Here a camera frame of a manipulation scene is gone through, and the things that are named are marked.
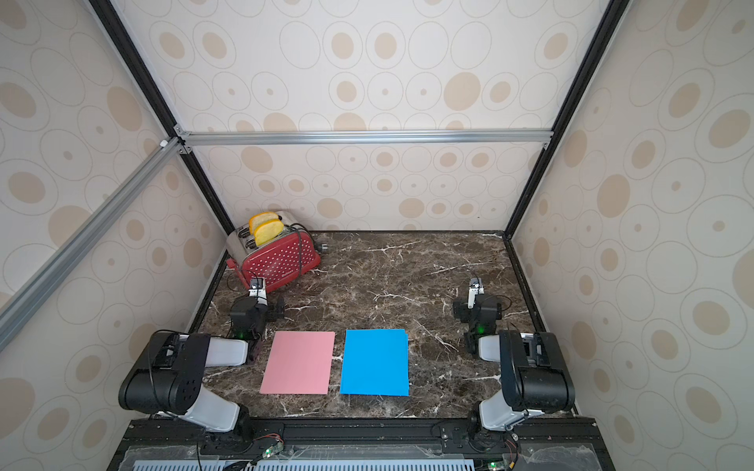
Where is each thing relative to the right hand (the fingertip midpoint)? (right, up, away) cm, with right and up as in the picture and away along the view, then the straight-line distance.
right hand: (475, 296), depth 94 cm
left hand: (-66, +2, -1) cm, 66 cm away
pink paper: (-55, -20, -5) cm, 59 cm away
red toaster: (-62, +13, +2) cm, 63 cm away
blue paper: (-32, -19, -7) cm, 38 cm away
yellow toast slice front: (-67, +21, -2) cm, 70 cm away
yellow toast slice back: (-70, +25, +1) cm, 74 cm away
